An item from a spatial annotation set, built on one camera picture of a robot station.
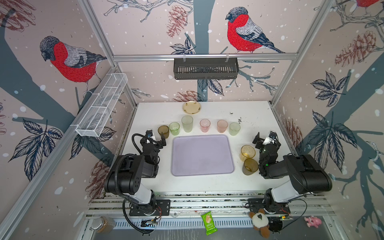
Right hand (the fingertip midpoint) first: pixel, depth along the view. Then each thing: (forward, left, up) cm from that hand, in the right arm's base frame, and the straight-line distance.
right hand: (267, 133), depth 89 cm
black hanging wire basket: (+42, +38, +19) cm, 60 cm away
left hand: (-1, +68, +2) cm, 68 cm away
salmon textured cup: (+10, +26, -6) cm, 28 cm away
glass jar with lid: (-48, +81, -1) cm, 94 cm away
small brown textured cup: (+4, +65, -5) cm, 66 cm away
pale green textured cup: (+8, +18, -7) cm, 21 cm away
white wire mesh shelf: (-8, +94, +20) cm, 97 cm away
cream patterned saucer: (+31, +49, -10) cm, 59 cm away
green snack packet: (-47, +35, -9) cm, 60 cm away
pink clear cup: (+11, +38, -7) cm, 40 cm away
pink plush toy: (-43, -12, -8) cm, 45 cm away
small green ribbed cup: (+9, +60, -9) cm, 61 cm away
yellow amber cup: (-9, +12, -7) cm, 16 cm away
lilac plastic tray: (-10, +41, -10) cm, 43 cm away
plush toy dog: (-44, +12, -8) cm, 46 cm away
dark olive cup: (-18, +11, -9) cm, 23 cm away
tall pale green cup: (+12, +50, -5) cm, 52 cm away
